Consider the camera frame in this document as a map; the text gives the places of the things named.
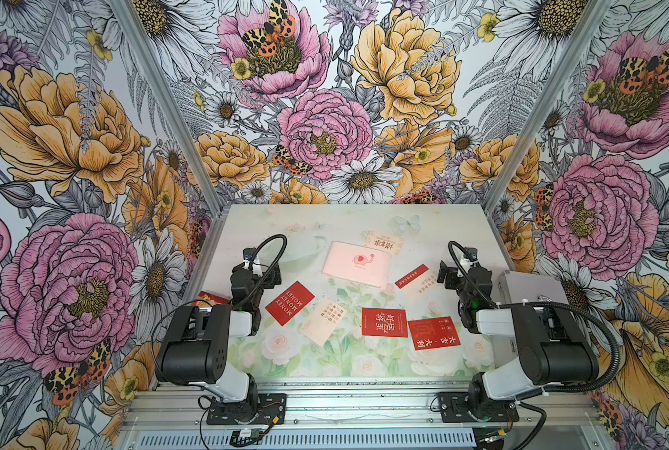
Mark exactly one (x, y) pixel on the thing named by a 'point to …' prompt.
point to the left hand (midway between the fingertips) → (264, 266)
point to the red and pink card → (411, 276)
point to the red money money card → (289, 304)
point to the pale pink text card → (323, 321)
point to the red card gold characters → (434, 333)
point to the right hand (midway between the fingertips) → (454, 267)
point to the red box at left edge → (208, 299)
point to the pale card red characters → (386, 243)
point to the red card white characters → (381, 322)
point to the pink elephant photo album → (357, 263)
